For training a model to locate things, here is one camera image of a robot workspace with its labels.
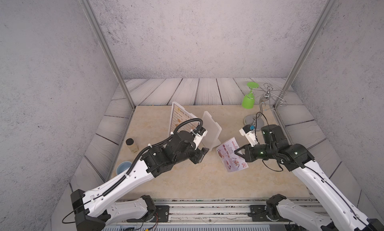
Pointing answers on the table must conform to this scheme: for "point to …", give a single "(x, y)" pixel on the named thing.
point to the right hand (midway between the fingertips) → (237, 152)
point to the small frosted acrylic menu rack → (214, 130)
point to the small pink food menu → (232, 161)
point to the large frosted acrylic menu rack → (171, 108)
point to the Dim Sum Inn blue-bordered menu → (179, 115)
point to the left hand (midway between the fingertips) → (206, 147)
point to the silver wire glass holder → (265, 97)
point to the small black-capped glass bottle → (129, 142)
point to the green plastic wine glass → (248, 100)
